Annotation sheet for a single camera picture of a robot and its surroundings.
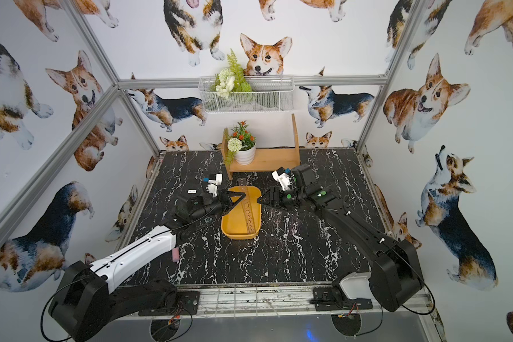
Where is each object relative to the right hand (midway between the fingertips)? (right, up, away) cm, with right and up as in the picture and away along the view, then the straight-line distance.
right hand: (266, 195), depth 75 cm
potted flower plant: (-11, +20, +20) cm, 30 cm away
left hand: (-7, +2, 0) cm, 8 cm away
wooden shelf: (-1, +14, +33) cm, 36 cm away
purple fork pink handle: (-36, -24, +8) cm, 44 cm away
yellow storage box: (-10, -14, +18) cm, 24 cm away
